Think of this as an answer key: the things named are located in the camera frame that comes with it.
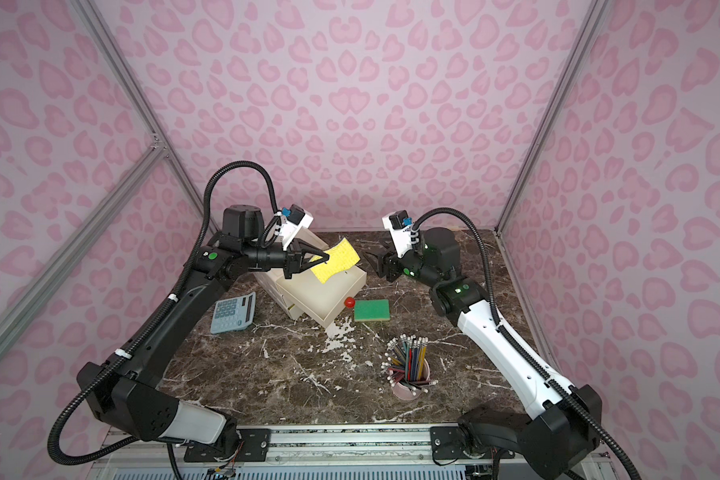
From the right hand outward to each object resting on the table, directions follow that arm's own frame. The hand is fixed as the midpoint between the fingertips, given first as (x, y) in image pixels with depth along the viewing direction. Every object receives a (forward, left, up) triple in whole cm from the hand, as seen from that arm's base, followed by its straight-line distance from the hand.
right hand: (373, 248), depth 70 cm
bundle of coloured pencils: (-18, -8, -24) cm, 31 cm away
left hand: (-3, +10, 0) cm, 11 cm away
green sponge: (+1, +1, -32) cm, 32 cm away
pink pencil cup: (-22, -8, -35) cm, 42 cm away
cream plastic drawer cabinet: (+1, +21, -22) cm, 30 cm away
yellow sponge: (-3, +7, +1) cm, 8 cm away
